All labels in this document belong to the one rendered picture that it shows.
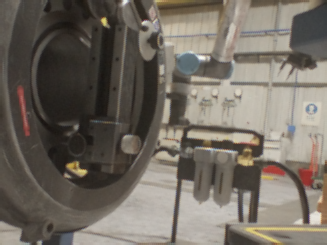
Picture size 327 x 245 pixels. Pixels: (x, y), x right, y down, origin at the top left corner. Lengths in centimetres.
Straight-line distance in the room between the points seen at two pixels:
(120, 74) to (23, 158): 35
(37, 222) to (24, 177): 14
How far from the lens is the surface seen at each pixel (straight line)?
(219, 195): 164
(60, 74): 123
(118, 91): 98
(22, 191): 80
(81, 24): 110
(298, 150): 1164
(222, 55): 153
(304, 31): 70
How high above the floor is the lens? 47
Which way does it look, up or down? 3 degrees up
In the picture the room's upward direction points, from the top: 7 degrees clockwise
